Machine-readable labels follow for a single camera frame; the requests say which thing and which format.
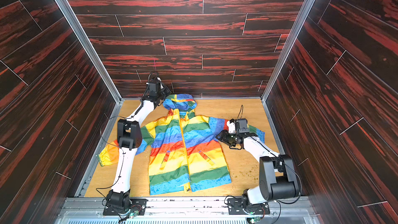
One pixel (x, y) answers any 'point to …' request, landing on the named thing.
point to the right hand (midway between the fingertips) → (221, 136)
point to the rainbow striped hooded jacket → (183, 150)
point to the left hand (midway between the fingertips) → (173, 86)
